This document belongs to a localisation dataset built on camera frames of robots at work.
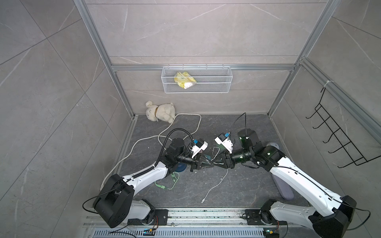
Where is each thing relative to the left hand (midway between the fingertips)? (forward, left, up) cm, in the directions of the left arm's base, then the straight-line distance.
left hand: (213, 165), depth 67 cm
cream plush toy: (+49, +29, -13) cm, 58 cm away
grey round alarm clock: (+19, -41, -14) cm, 47 cm away
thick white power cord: (+34, +34, -23) cm, 53 cm away
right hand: (+1, 0, +2) cm, 2 cm away
